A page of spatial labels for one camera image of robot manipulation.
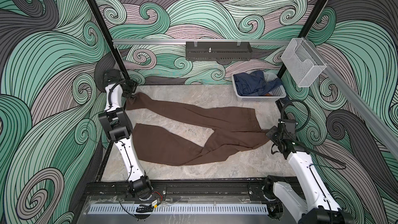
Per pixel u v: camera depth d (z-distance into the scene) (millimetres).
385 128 518
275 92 1106
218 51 954
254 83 1104
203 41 939
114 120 612
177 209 697
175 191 745
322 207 389
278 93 1089
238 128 942
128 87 877
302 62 787
